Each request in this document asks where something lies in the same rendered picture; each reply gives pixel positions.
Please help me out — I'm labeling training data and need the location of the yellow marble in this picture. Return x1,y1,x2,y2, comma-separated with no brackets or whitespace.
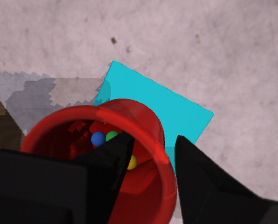
127,155,138,170

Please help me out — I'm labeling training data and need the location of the translucent red cup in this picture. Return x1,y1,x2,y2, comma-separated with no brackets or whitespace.
20,98,177,224

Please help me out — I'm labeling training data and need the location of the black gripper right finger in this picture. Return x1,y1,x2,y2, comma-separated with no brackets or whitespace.
174,135,278,224

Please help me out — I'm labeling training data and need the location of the green marble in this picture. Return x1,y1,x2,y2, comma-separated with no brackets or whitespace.
106,131,120,142

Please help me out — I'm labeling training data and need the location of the orange flat bar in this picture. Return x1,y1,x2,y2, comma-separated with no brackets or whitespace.
0,102,26,151

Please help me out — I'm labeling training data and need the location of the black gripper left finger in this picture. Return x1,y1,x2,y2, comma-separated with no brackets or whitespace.
0,131,135,224

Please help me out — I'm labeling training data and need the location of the blue marble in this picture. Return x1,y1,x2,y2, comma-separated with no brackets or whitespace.
91,132,106,147

